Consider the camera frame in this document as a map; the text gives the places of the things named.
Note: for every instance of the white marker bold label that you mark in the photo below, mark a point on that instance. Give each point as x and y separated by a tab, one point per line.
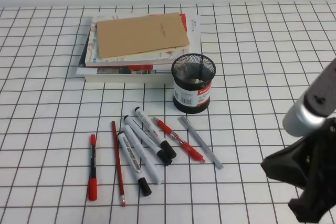
135	167

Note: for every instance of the white paper sheet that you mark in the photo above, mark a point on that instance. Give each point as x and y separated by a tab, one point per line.
194	33

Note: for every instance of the brown kraft notebook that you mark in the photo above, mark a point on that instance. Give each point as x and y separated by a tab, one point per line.
127	36

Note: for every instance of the grey transparent pen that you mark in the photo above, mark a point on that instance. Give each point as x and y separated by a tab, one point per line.
209	153

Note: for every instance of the red pencil with eraser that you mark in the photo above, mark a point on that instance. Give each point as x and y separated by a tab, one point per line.
118	165

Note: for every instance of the red gel pen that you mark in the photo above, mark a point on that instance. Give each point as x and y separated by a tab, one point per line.
188	149

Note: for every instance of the map cover book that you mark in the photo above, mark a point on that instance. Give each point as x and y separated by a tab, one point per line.
92	58

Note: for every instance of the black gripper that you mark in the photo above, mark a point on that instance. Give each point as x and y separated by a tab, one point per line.
309	164

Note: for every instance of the red and black marker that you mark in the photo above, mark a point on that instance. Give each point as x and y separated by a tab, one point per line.
92	185

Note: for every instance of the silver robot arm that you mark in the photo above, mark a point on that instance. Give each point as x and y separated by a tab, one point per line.
314	106

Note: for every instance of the white marker black cap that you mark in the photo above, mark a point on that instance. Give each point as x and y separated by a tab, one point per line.
143	136
159	138

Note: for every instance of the thick white bottom book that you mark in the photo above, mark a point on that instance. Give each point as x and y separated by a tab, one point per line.
123	75

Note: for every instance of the all white marker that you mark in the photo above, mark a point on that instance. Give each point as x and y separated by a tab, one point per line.
157	177

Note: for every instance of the black mesh pen holder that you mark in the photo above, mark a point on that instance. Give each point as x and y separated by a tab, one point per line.
192	75

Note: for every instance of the red cover book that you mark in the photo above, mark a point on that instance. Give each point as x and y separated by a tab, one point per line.
184	21

